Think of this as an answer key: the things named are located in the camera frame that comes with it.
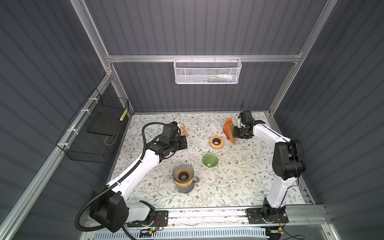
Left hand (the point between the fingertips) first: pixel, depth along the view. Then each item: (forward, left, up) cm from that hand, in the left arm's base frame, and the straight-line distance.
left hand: (187, 141), depth 81 cm
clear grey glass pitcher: (-20, 0, -15) cm, 25 cm away
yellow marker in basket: (+14, +35, +8) cm, 38 cm away
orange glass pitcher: (+18, +3, -13) cm, 22 cm away
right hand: (+11, -33, -11) cm, 36 cm away
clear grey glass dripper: (-14, +3, -9) cm, 17 cm away
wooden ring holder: (+7, -18, -17) cm, 26 cm away
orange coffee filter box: (+13, -27, -9) cm, 32 cm away
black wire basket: (0, +46, +8) cm, 47 cm away
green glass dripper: (-3, -14, -19) cm, 23 cm away
